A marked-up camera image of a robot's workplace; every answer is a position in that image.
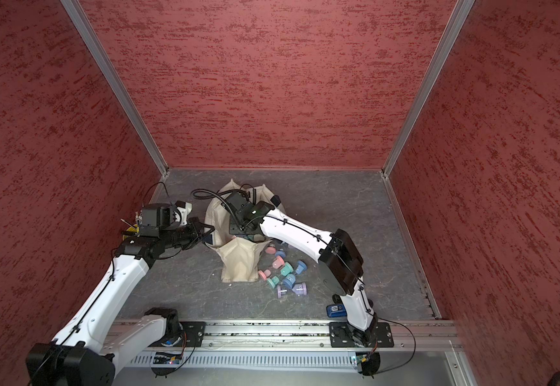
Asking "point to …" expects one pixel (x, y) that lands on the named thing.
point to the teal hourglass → (273, 281)
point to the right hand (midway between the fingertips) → (239, 231)
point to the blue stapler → (336, 310)
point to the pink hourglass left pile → (277, 263)
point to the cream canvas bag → (239, 256)
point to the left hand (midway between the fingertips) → (214, 233)
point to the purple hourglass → (299, 289)
